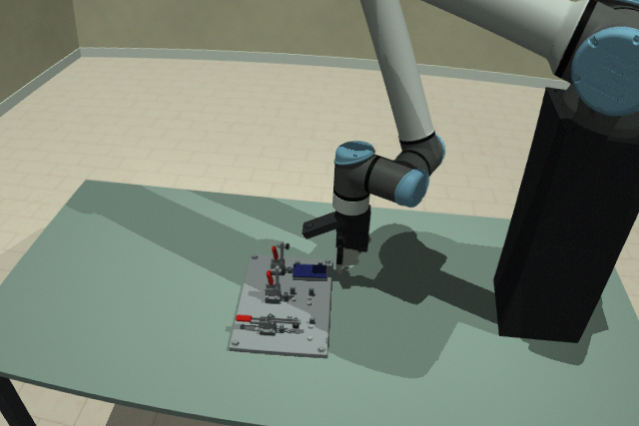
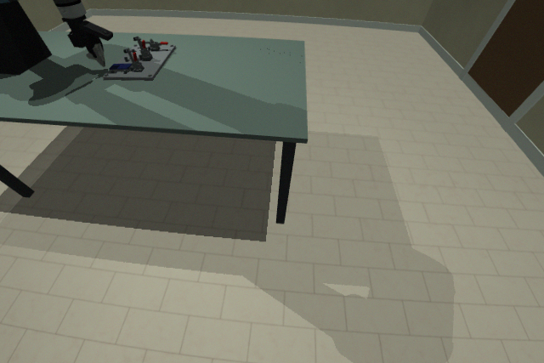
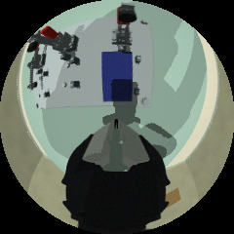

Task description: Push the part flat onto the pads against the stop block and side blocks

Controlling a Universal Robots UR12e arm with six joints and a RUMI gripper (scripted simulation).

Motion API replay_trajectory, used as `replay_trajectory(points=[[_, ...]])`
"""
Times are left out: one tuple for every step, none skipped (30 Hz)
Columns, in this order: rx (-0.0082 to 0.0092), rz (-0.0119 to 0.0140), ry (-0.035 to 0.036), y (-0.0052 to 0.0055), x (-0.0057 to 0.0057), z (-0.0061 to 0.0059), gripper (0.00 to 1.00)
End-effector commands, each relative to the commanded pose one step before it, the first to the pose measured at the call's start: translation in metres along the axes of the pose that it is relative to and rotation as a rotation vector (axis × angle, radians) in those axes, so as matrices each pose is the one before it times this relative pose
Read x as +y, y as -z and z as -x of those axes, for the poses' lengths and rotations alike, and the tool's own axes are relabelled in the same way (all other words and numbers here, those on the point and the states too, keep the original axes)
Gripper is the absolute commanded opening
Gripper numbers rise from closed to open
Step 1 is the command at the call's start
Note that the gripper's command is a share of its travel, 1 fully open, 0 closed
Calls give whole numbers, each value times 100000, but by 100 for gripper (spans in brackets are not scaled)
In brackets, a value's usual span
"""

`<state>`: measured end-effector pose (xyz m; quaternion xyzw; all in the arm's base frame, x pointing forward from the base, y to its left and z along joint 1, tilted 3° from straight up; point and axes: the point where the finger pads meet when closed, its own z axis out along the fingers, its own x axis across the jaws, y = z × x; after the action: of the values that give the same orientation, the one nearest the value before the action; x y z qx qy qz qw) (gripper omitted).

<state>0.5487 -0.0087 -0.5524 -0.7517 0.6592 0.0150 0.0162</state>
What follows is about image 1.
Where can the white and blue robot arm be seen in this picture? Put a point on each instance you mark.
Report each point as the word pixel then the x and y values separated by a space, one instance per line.
pixel 600 61

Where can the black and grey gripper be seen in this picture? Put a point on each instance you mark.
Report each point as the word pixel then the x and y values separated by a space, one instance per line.
pixel 356 228

